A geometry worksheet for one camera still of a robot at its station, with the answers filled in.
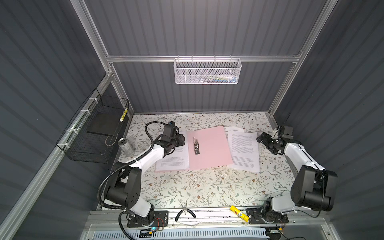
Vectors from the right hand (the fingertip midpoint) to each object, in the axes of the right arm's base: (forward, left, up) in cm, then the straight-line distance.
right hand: (265, 142), depth 90 cm
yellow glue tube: (-37, +21, -8) cm, 43 cm away
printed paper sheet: (-7, +54, -9) cm, 55 cm away
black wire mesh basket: (-8, +93, +19) cm, 95 cm away
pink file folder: (+2, +35, -9) cm, 36 cm away
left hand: (+2, +51, +3) cm, 51 cm away
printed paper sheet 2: (+1, +10, -11) cm, 15 cm away
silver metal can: (-4, +83, -1) cm, 84 cm away
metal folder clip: (+3, +42, -8) cm, 43 cm away
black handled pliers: (-35, +48, -10) cm, 60 cm away
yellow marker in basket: (+6, +82, +19) cm, 84 cm away
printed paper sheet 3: (+18, +16, -9) cm, 25 cm away
